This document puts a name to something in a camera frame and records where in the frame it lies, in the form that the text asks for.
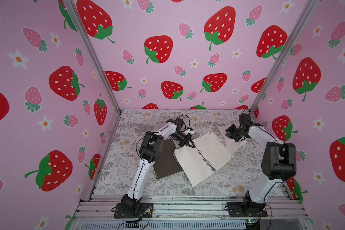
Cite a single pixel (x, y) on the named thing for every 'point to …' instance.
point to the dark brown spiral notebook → (166, 164)
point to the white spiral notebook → (209, 155)
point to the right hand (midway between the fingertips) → (230, 135)
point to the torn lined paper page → (231, 146)
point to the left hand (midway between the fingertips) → (195, 147)
